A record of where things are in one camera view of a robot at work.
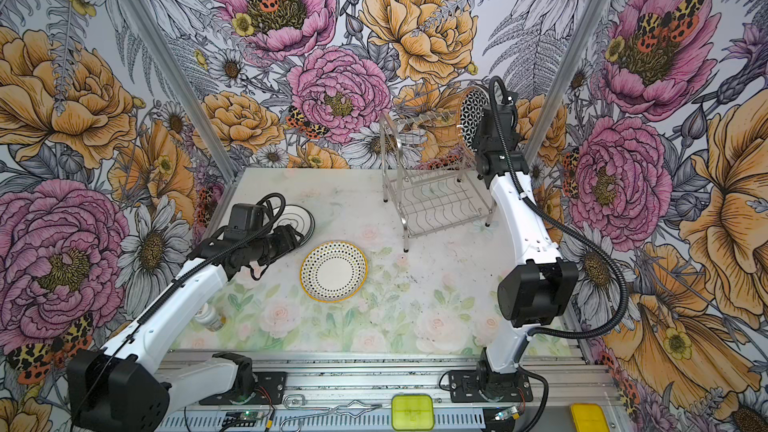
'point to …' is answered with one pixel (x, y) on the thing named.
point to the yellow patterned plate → (333, 272)
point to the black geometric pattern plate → (471, 116)
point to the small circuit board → (243, 418)
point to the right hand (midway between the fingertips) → (495, 135)
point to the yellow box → (590, 417)
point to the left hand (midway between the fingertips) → (295, 250)
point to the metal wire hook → (354, 408)
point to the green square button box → (412, 413)
